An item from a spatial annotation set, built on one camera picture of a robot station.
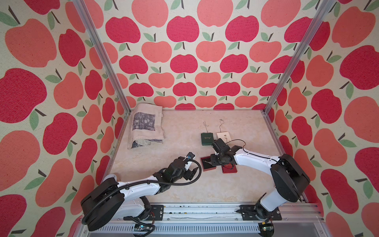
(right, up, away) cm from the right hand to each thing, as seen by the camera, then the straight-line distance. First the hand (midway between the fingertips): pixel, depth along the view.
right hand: (213, 163), depth 90 cm
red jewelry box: (+9, -3, -2) cm, 10 cm away
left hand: (-13, 0, -8) cm, 15 cm away
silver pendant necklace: (+11, +26, +25) cm, 37 cm away
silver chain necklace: (-2, +23, +21) cm, 31 cm away
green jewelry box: (-3, +14, +11) cm, 18 cm away
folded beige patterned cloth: (-46, +23, +13) cm, 54 cm away
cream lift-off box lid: (+10, +16, +11) cm, 22 cm away
